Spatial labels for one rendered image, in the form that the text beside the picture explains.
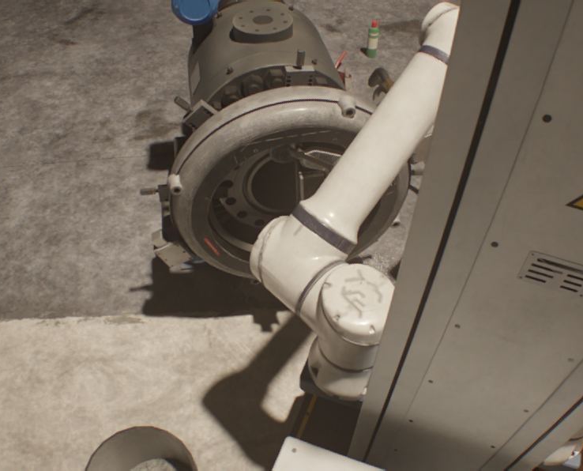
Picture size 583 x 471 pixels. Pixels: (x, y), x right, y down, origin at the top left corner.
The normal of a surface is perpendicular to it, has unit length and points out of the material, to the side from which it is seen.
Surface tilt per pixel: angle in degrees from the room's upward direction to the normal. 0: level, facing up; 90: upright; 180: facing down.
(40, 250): 0
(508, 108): 90
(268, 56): 3
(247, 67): 16
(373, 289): 12
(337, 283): 3
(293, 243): 38
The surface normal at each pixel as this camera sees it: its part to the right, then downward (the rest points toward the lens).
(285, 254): -0.44, -0.20
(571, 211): -0.37, 0.70
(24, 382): 0.00, -0.65
